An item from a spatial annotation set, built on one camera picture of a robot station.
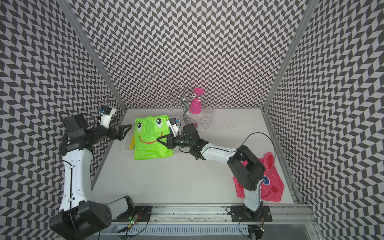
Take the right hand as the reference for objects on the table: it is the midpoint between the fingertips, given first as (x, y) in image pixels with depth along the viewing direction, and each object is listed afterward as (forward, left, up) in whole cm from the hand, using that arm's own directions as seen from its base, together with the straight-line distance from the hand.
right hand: (158, 142), depth 75 cm
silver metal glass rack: (+25, -13, +6) cm, 29 cm away
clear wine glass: (+33, -27, -13) cm, 45 cm away
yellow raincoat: (+8, +20, -14) cm, 26 cm away
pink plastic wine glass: (+30, -19, -4) cm, 35 cm away
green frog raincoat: (+5, +5, +4) cm, 8 cm away
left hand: (+5, +16, +9) cm, 19 cm away
